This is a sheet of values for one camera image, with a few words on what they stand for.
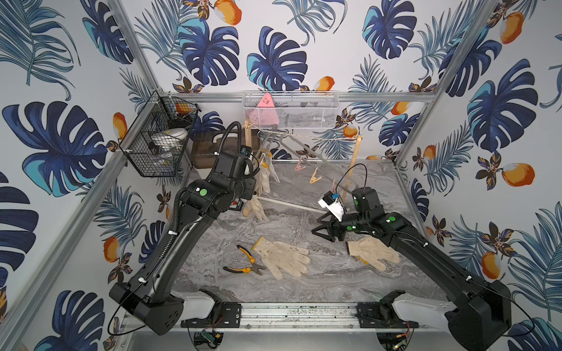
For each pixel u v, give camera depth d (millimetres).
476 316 380
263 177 908
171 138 799
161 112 931
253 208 878
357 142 1179
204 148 1090
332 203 651
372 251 882
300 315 750
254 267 843
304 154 1221
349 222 652
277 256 878
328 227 649
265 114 898
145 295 374
